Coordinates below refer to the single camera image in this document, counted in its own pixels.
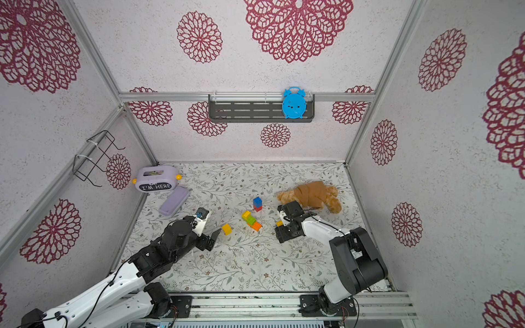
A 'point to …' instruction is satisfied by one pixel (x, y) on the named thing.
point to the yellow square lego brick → (227, 229)
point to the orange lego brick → (256, 226)
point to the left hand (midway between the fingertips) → (209, 225)
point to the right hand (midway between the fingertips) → (284, 230)
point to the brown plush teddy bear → (314, 194)
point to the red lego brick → (258, 209)
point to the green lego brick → (251, 220)
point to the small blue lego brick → (258, 202)
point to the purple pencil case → (173, 200)
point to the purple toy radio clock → (156, 178)
